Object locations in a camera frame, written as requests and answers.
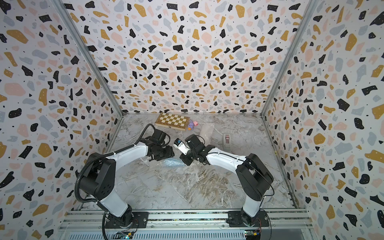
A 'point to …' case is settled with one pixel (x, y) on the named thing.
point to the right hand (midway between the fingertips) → (182, 156)
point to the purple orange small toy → (191, 125)
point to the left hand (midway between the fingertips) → (173, 154)
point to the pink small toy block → (195, 123)
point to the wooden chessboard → (171, 121)
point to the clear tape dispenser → (227, 141)
